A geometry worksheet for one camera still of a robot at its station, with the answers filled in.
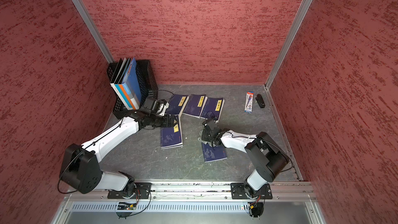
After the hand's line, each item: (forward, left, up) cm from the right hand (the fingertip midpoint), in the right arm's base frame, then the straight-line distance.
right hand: (205, 137), depth 92 cm
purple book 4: (-10, -4, +1) cm, 11 cm away
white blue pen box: (+27, -33, 0) cm, 42 cm away
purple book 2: (+24, -6, 0) cm, 24 cm away
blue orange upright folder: (+20, +42, +26) cm, 53 cm away
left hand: (+2, +19, +13) cm, 23 cm away
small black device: (+26, -40, +2) cm, 47 cm away
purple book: (+24, +7, +2) cm, 25 cm away
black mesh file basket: (+41, +43, +5) cm, 59 cm away
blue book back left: (+25, +20, +1) cm, 32 cm away
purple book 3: (0, +21, +2) cm, 21 cm away
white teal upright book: (+20, +46, +32) cm, 59 cm away
